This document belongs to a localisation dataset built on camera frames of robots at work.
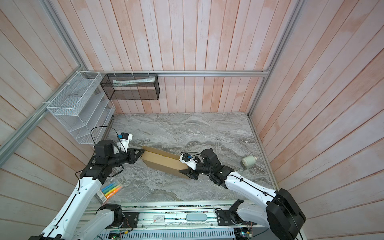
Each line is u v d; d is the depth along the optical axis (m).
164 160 0.76
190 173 0.68
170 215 0.76
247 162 0.86
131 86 1.04
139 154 0.73
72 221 0.41
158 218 0.73
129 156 0.66
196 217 0.73
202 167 0.67
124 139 0.66
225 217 0.73
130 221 0.74
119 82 0.89
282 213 0.41
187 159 0.65
